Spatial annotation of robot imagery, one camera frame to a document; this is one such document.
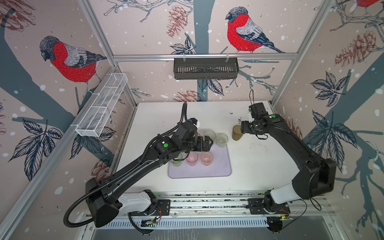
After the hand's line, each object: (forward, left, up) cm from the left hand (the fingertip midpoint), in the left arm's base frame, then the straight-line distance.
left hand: (207, 142), depth 69 cm
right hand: (+13, -24, -9) cm, 29 cm away
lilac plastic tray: (+1, -7, -25) cm, 26 cm away
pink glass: (+3, +8, -25) cm, 26 cm away
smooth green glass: (-1, +16, -21) cm, 27 cm away
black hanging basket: (+59, -1, +2) cm, 59 cm away
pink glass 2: (+4, -2, -25) cm, 25 cm away
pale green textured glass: (+17, -13, -25) cm, 32 cm away
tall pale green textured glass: (+16, -4, -16) cm, 23 cm away
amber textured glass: (+16, -21, -18) cm, 32 cm away
